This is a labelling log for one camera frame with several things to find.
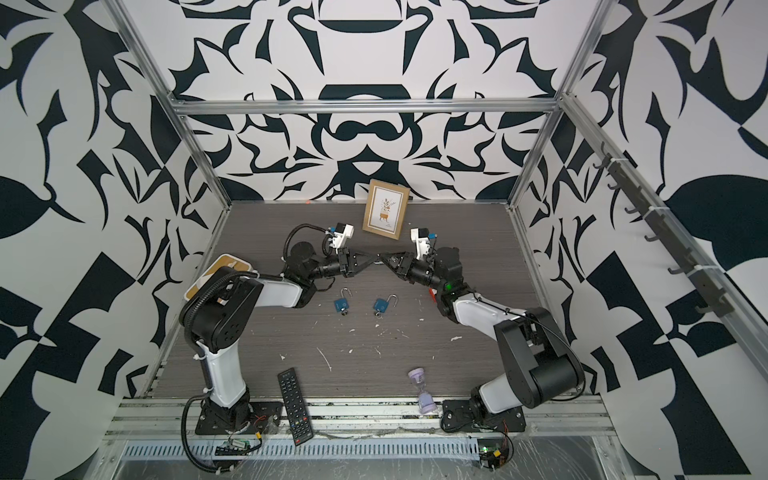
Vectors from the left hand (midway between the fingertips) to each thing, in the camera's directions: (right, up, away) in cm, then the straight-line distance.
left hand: (381, 255), depth 79 cm
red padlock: (+16, -13, +17) cm, 27 cm away
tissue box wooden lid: (-51, -3, +18) cm, 54 cm away
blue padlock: (-12, -16, +15) cm, 25 cm away
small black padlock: (-1, -2, +2) cm, 3 cm away
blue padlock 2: (0, -16, +14) cm, 22 cm away
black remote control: (-21, -37, -4) cm, 43 cm away
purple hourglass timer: (+11, -36, -4) cm, 38 cm away
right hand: (0, -1, 0) cm, 1 cm away
